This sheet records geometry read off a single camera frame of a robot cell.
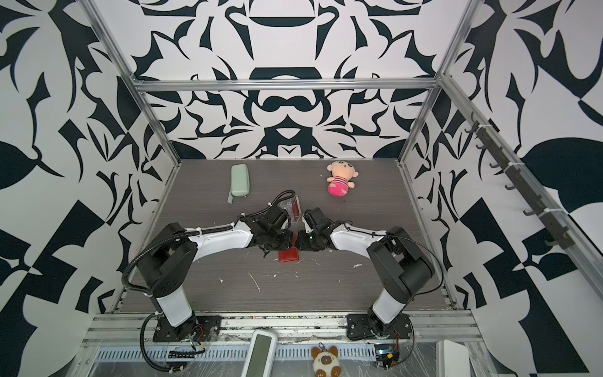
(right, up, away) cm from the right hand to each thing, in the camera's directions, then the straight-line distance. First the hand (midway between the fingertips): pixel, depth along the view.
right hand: (298, 242), depth 90 cm
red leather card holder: (-3, -5, +1) cm, 6 cm away
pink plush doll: (+20, +27, +17) cm, 38 cm away
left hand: (-1, +1, -1) cm, 2 cm away
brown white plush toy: (+8, -28, -24) cm, 37 cm away
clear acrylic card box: (-2, +12, +8) cm, 15 cm away
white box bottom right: (+43, -26, -24) cm, 56 cm away
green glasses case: (-27, +23, +18) cm, 40 cm away
